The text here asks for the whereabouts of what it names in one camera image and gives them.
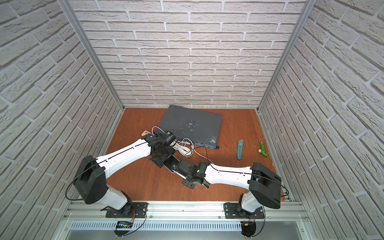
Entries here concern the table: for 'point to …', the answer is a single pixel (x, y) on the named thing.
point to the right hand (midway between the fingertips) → (185, 179)
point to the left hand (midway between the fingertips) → (171, 153)
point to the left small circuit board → (124, 224)
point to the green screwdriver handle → (262, 150)
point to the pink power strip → (145, 132)
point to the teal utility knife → (240, 146)
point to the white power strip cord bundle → (185, 146)
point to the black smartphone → (171, 163)
